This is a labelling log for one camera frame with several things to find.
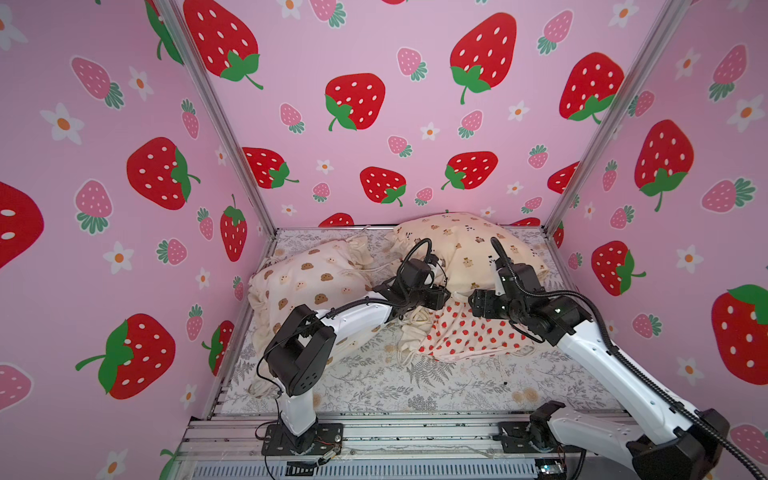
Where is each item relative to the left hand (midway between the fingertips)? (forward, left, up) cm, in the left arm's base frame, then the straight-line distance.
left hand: (448, 292), depth 87 cm
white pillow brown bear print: (+7, +39, -1) cm, 39 cm away
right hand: (-7, -6, +7) cm, 12 cm away
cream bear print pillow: (+13, -4, +7) cm, 16 cm away
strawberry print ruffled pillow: (-10, -1, -7) cm, 12 cm away
